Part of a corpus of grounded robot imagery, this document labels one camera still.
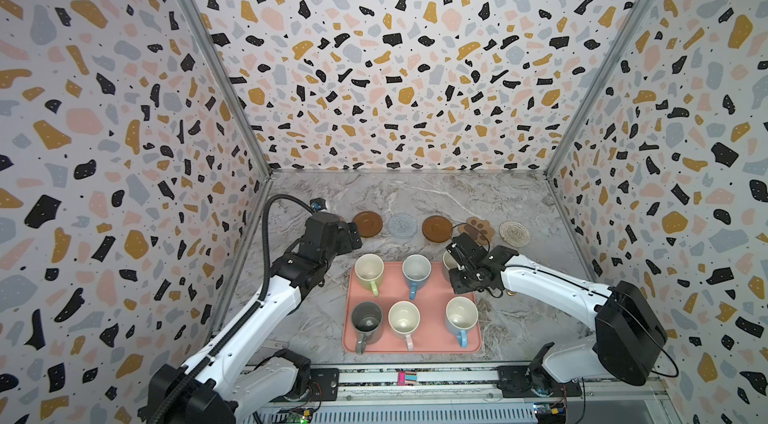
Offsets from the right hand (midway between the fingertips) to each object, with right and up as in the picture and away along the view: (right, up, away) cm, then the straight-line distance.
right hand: (457, 277), depth 85 cm
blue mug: (-11, +1, +4) cm, 12 cm away
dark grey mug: (-25, -11, -5) cm, 28 cm away
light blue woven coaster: (-16, +13, +21) cm, 29 cm away
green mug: (-25, +1, +3) cm, 26 cm away
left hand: (-30, +15, -6) cm, 35 cm away
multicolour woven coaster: (+23, +10, +18) cm, 31 cm away
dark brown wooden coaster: (-27, +14, +19) cm, 36 cm away
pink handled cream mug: (-15, -11, -3) cm, 19 cm away
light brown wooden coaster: (-3, +12, +20) cm, 23 cm away
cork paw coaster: (+11, +11, +18) cm, 24 cm away
